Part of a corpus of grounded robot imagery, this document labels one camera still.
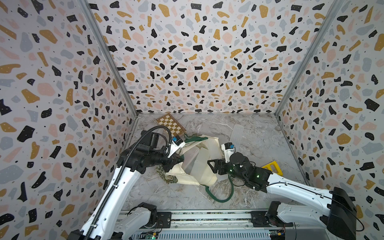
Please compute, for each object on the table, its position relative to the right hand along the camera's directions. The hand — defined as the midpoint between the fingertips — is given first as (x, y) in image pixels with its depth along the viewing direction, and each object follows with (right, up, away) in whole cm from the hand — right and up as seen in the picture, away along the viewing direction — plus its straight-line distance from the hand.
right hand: (213, 161), depth 76 cm
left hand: (-15, +3, -7) cm, 17 cm away
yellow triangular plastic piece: (+42, -9, +16) cm, 46 cm away
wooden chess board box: (-31, +22, +38) cm, 54 cm away
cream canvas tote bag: (-15, -4, -7) cm, 17 cm away
